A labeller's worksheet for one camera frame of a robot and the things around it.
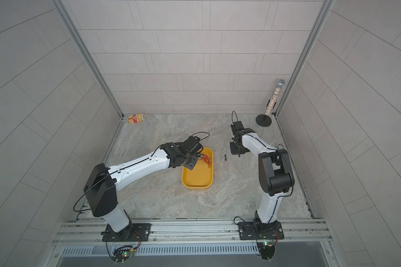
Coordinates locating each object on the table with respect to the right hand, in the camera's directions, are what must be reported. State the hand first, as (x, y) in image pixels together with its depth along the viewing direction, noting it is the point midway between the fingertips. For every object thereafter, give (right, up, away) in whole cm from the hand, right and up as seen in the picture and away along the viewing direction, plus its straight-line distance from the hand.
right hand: (237, 149), depth 96 cm
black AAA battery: (-7, -5, 0) cm, 9 cm away
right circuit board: (+8, -39, -26) cm, 48 cm away
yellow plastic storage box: (-21, -13, -12) cm, 27 cm away
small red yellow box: (-67, +19, +16) cm, 71 cm away
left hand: (-25, -3, -12) cm, 27 cm away
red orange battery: (-18, -6, -2) cm, 19 cm away
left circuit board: (-52, -38, -30) cm, 71 cm away
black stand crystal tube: (+22, +18, +16) cm, 32 cm away
